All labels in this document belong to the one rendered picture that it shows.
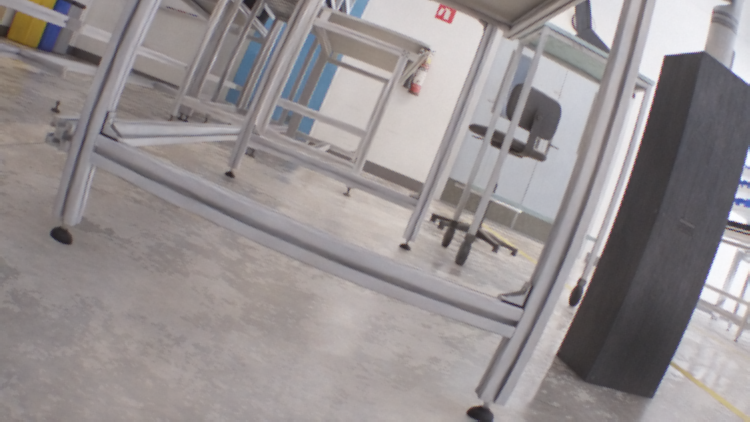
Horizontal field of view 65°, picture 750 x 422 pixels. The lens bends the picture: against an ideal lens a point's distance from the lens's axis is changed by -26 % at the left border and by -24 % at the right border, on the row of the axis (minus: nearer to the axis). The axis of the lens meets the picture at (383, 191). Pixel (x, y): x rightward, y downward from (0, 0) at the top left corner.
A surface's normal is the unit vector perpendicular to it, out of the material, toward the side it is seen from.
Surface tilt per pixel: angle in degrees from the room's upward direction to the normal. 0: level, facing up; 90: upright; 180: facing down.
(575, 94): 90
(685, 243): 90
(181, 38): 90
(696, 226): 90
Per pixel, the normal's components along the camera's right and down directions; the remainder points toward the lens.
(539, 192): 0.04, 0.07
